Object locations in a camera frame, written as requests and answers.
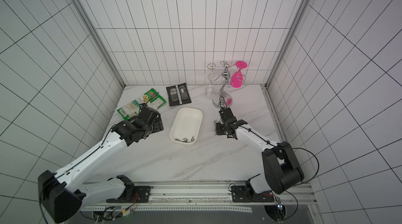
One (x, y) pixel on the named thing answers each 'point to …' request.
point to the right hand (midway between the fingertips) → (215, 127)
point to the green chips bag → (150, 98)
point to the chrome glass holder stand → (222, 100)
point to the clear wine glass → (210, 90)
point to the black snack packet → (178, 94)
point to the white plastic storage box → (186, 126)
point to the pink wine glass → (237, 78)
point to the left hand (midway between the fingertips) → (152, 127)
